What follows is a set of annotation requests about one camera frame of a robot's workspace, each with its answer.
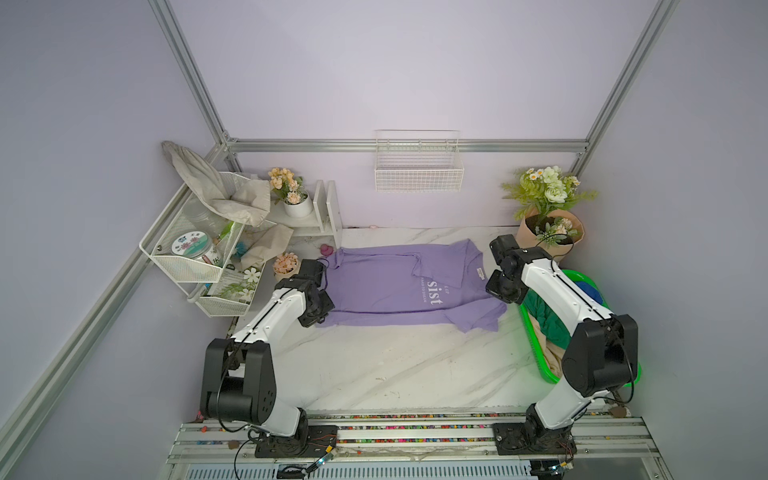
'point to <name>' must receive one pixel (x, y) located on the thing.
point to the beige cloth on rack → (270, 245)
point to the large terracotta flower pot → (556, 230)
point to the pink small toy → (326, 250)
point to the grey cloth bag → (249, 200)
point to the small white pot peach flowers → (297, 201)
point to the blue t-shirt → (594, 294)
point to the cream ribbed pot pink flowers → (286, 265)
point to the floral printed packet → (237, 285)
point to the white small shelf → (323, 224)
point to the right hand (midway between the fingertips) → (500, 299)
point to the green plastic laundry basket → (569, 276)
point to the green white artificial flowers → (548, 191)
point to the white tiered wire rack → (229, 238)
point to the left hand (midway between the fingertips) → (325, 310)
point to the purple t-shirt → (431, 279)
